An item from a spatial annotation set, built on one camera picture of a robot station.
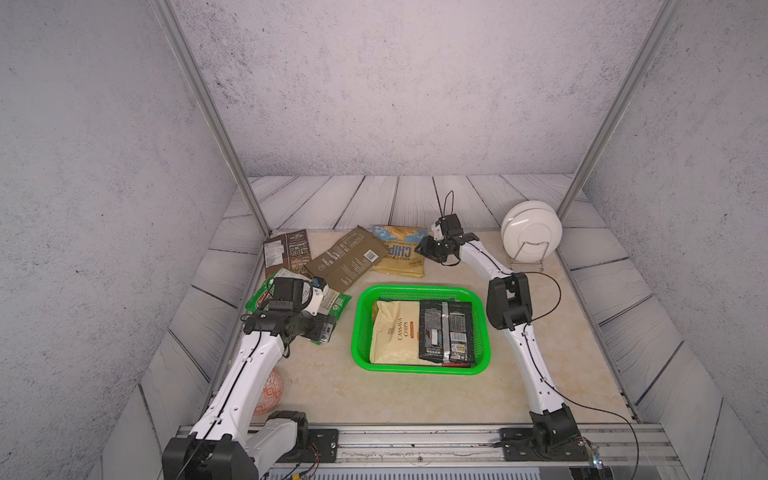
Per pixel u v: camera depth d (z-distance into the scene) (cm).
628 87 83
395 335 83
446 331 85
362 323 86
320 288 73
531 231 102
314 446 72
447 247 88
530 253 103
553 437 64
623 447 74
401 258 110
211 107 86
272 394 81
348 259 108
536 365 67
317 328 72
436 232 106
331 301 98
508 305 70
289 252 113
